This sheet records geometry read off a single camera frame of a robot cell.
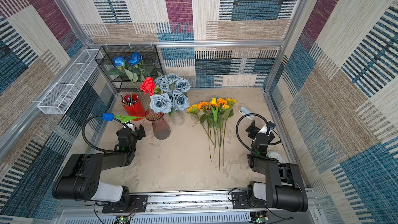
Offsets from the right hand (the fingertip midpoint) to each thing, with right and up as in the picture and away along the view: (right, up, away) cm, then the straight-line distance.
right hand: (261, 126), depth 88 cm
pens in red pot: (-79, +15, +10) cm, 81 cm away
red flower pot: (-75, +11, +7) cm, 76 cm away
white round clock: (+7, -15, -3) cm, 17 cm away
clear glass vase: (-48, +4, +11) cm, 50 cm away
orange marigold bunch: (-31, +10, +14) cm, 35 cm away
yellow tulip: (-25, +9, +10) cm, 29 cm away
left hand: (-73, -1, +4) cm, 74 cm away
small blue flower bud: (-71, +7, -25) cm, 75 cm away
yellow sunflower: (-23, -3, +8) cm, 24 cm away
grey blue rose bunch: (-48, +17, -17) cm, 53 cm away
